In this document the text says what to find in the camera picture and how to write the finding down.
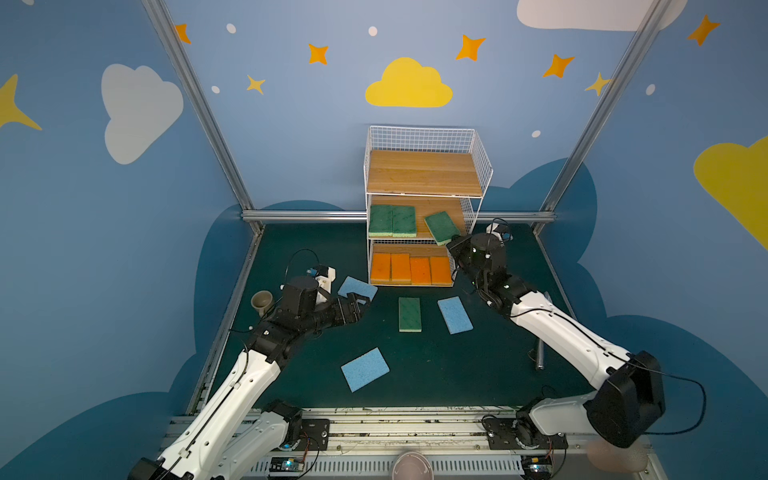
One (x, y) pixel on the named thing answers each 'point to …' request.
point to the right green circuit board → (537, 467)
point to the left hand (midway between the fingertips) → (358, 299)
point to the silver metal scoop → (540, 363)
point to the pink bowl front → (412, 465)
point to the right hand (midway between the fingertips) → (454, 232)
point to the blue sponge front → (365, 369)
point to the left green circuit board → (287, 464)
